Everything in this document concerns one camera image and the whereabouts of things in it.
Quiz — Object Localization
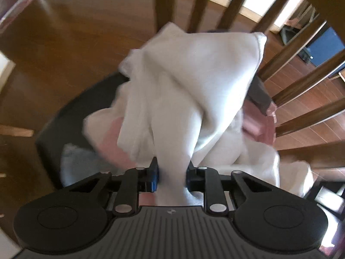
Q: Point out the white knit sweater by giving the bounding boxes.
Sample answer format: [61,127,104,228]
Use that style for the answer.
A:
[83,23,314,206]

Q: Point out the black laundry basket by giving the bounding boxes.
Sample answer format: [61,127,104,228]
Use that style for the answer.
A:
[35,72,129,190]

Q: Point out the blue storage box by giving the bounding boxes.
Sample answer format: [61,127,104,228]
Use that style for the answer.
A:
[308,27,344,67]

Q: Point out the wooden chair with basket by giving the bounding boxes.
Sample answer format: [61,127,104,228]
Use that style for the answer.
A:
[155,0,344,181]

